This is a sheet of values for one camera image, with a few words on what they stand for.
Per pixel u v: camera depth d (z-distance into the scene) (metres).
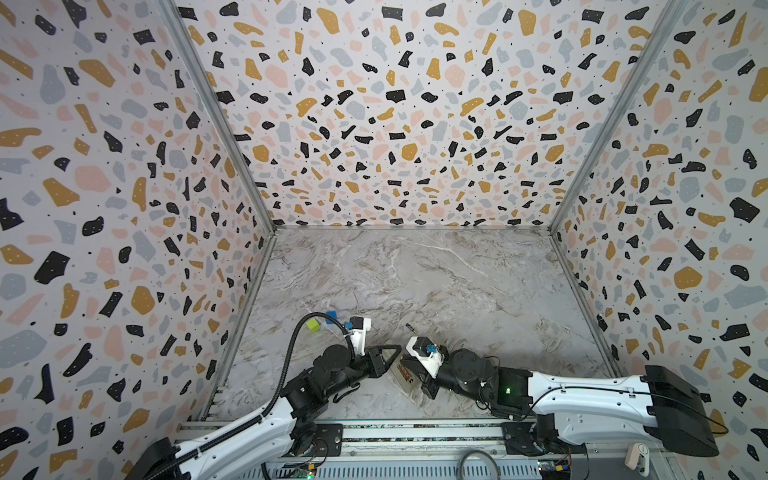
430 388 0.62
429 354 0.59
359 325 0.71
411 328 0.94
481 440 0.76
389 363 0.71
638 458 0.71
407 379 0.73
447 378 0.62
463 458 0.69
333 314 0.98
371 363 0.66
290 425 0.55
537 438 0.65
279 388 0.55
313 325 0.92
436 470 0.70
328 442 0.73
